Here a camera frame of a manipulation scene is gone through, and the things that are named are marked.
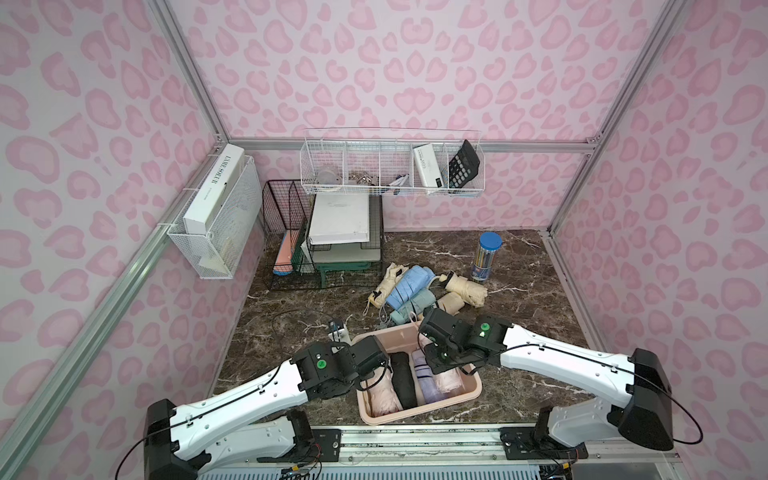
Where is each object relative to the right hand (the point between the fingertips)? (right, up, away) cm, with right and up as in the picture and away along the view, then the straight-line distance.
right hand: (429, 361), depth 75 cm
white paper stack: (-25, +38, +16) cm, 48 cm away
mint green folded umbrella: (-2, +11, +20) cm, 23 cm away
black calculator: (+13, +54, +17) cm, 58 cm away
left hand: (-15, 0, -1) cm, 15 cm away
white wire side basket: (-54, +30, +10) cm, 63 cm away
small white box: (+2, +54, +16) cm, 56 cm away
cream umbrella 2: (+17, +14, +21) cm, 31 cm away
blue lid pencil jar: (+20, +30, +15) cm, 39 cm away
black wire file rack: (-45, +41, +26) cm, 66 cm away
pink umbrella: (-12, -8, 0) cm, 14 cm away
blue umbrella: (-4, +18, +22) cm, 29 cm away
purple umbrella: (+1, -8, +4) cm, 9 cm away
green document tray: (-27, +25, +17) cm, 41 cm away
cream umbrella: (-9, +21, +24) cm, 33 cm away
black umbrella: (-7, -7, +5) cm, 11 cm away
